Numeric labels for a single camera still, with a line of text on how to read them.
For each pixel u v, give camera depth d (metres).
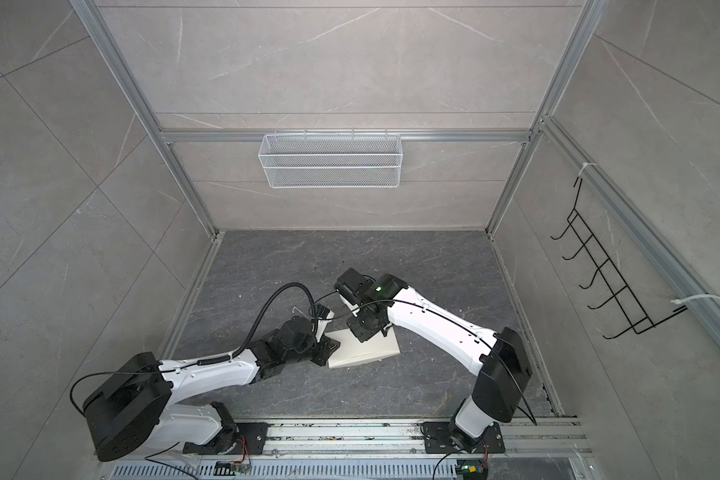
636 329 0.59
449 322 0.47
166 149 0.93
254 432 0.75
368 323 0.64
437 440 0.73
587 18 0.69
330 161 1.01
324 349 0.74
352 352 0.90
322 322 0.76
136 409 0.41
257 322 0.63
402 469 0.70
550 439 0.75
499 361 0.41
